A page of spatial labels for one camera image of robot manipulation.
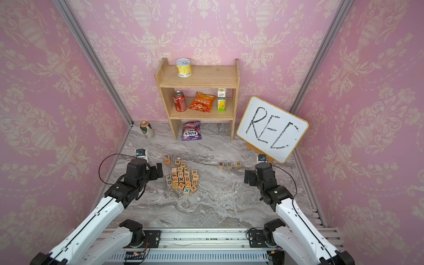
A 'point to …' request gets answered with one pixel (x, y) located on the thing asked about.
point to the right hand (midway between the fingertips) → (257, 170)
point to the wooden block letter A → (181, 186)
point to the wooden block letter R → (221, 165)
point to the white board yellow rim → (273, 131)
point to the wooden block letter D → (238, 164)
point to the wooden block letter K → (186, 191)
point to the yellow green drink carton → (221, 99)
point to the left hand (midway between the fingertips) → (154, 165)
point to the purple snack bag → (191, 131)
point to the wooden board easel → (258, 151)
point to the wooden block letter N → (178, 163)
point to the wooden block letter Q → (169, 180)
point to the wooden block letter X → (181, 179)
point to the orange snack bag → (202, 102)
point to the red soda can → (179, 100)
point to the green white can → (146, 129)
